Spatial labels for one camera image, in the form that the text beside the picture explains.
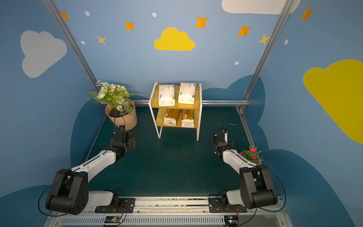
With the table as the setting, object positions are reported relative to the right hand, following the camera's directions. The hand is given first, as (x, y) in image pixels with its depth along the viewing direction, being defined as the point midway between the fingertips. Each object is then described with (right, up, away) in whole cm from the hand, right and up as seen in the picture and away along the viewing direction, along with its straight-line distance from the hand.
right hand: (226, 142), depth 92 cm
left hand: (-67, +3, -2) cm, 67 cm away
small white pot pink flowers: (+9, -4, -17) cm, 20 cm away
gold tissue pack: (-37, +14, -6) cm, 40 cm away
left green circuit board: (-65, -37, -21) cm, 78 cm away
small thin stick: (+11, +12, +19) cm, 25 cm away
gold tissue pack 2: (-26, +13, -8) cm, 30 cm away
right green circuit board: (-4, -38, -20) cm, 43 cm away
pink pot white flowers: (-72, +23, +3) cm, 75 cm away
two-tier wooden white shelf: (-33, +22, -16) cm, 43 cm away
